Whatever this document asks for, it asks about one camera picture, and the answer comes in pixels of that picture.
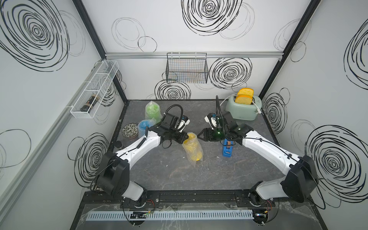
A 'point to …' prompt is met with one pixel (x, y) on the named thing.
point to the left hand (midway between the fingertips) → (187, 136)
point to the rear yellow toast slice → (246, 91)
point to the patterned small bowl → (130, 130)
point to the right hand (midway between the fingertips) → (200, 137)
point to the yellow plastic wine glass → (192, 144)
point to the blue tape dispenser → (227, 150)
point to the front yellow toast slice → (243, 98)
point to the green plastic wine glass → (153, 111)
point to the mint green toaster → (242, 111)
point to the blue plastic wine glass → (142, 126)
